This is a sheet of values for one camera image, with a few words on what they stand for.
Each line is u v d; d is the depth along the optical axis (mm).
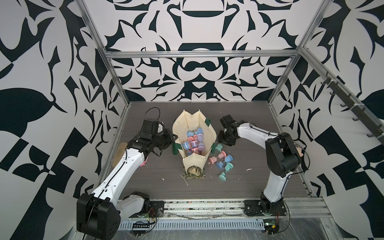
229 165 861
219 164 860
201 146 891
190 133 984
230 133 728
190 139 964
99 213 382
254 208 742
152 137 607
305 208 768
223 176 814
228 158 889
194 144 893
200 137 937
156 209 742
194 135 969
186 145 852
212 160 870
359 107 575
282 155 498
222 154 908
